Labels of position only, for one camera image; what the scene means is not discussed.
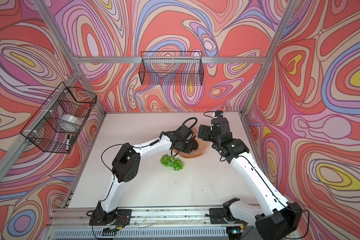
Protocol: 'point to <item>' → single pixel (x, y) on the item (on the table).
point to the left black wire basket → (55, 123)
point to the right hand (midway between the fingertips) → (208, 132)
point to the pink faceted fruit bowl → (202, 146)
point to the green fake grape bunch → (168, 160)
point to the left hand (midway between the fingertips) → (191, 147)
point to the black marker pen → (68, 143)
